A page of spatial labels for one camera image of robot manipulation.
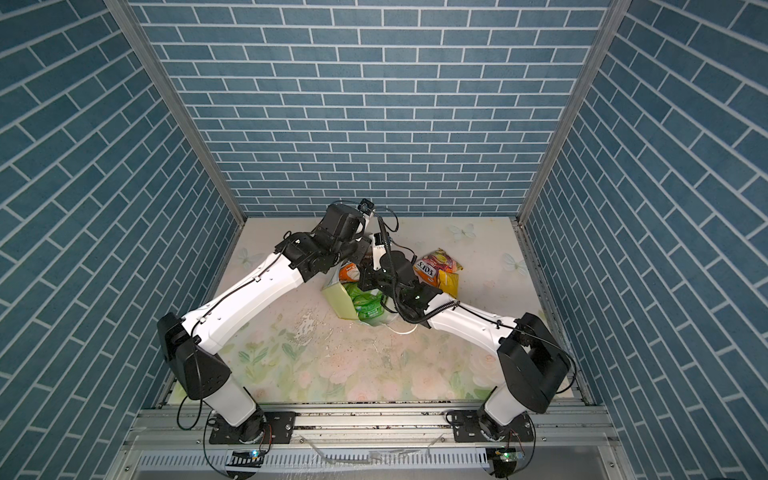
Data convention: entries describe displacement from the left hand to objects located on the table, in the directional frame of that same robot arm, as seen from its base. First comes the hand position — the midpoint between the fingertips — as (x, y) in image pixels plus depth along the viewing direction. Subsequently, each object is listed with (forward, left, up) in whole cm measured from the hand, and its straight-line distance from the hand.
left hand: (361, 235), depth 78 cm
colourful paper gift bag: (-17, +5, -5) cm, 18 cm away
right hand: (-4, +2, -5) cm, 7 cm away
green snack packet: (-14, -2, -12) cm, 19 cm away
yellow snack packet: (-1, -26, -21) cm, 33 cm away
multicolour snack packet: (-6, +4, -9) cm, 11 cm away
